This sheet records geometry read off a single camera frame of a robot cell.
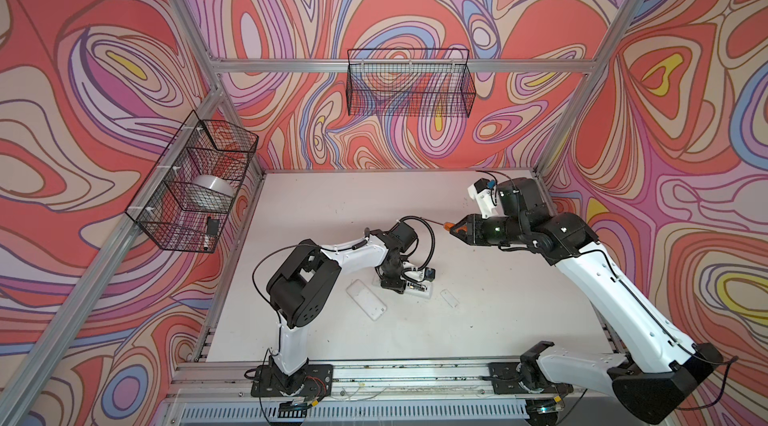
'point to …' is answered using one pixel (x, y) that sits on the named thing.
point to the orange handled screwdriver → (449, 226)
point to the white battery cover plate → (366, 300)
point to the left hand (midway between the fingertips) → (404, 276)
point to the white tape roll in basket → (210, 192)
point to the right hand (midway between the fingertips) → (457, 237)
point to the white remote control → (423, 289)
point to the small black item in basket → (212, 226)
